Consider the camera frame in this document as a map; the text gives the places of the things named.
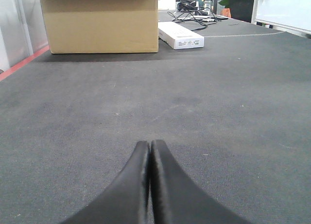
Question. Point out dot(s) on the black headset pile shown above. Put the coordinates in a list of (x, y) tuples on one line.
[(184, 5)]

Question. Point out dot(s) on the flat white carton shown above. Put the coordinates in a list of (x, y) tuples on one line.
[(179, 34)]

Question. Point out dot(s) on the white paper sheet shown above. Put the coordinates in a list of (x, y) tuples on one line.
[(201, 16)]

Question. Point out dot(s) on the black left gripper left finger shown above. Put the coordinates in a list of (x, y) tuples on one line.
[(126, 192)]

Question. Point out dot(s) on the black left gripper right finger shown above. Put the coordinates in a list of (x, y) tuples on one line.
[(179, 197)]

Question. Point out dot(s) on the potted green plant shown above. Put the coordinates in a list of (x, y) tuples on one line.
[(226, 1)]

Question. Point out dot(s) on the black panel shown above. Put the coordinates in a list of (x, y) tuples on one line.
[(243, 5)]

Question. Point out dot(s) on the whiteboard with white frame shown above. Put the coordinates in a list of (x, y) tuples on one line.
[(284, 7)]

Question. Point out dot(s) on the large brown cardboard box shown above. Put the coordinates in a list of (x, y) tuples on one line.
[(102, 22)]

